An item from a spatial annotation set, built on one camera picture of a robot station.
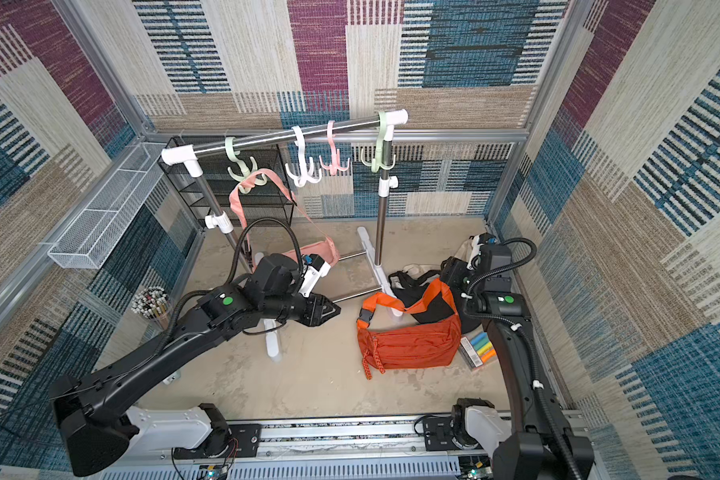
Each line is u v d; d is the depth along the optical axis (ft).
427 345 2.67
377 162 2.27
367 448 2.40
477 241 2.32
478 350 2.85
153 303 2.54
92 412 1.27
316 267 2.09
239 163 1.98
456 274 2.27
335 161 2.13
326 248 2.89
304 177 2.14
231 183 2.10
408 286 3.22
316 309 1.98
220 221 2.17
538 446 1.22
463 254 3.61
